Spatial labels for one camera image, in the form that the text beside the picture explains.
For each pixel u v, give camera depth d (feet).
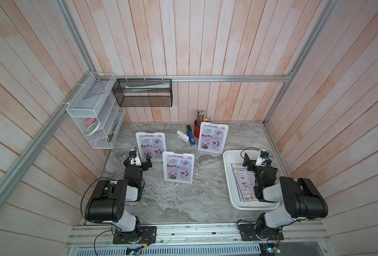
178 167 2.74
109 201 1.50
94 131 2.56
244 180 2.96
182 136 3.56
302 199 1.46
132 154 2.48
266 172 2.27
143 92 3.42
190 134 3.63
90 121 2.68
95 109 2.26
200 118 3.41
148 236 2.40
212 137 3.14
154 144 2.97
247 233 2.40
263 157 2.48
